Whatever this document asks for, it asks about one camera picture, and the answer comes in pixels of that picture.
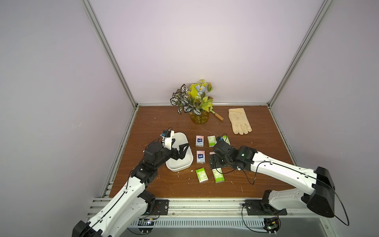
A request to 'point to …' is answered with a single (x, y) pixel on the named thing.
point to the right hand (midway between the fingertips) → (214, 157)
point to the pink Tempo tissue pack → (199, 140)
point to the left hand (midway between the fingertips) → (184, 142)
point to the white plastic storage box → (174, 165)
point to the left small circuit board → (145, 221)
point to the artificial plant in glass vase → (195, 100)
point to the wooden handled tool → (217, 116)
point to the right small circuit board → (272, 226)
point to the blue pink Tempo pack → (201, 156)
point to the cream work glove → (240, 123)
